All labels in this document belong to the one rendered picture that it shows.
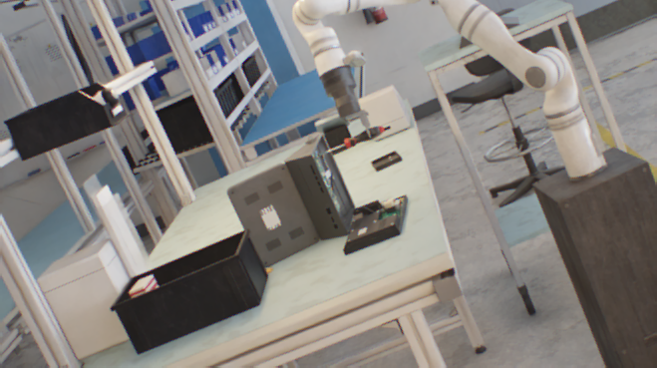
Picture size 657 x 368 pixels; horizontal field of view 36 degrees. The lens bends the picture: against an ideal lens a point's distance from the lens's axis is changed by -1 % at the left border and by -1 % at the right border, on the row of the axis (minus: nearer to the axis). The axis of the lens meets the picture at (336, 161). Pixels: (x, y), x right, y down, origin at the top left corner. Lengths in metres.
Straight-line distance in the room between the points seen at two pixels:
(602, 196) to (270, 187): 0.79
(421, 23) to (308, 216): 6.64
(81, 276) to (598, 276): 1.23
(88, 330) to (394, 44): 6.84
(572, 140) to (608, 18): 6.74
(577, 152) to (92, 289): 1.20
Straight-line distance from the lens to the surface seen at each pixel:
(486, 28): 2.52
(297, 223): 2.38
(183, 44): 5.05
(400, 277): 1.91
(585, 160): 2.54
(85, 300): 2.34
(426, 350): 2.00
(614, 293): 2.56
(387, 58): 8.96
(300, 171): 2.33
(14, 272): 2.24
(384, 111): 3.24
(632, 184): 2.51
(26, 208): 9.73
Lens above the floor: 1.58
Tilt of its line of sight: 10 degrees down
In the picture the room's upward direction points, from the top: 24 degrees counter-clockwise
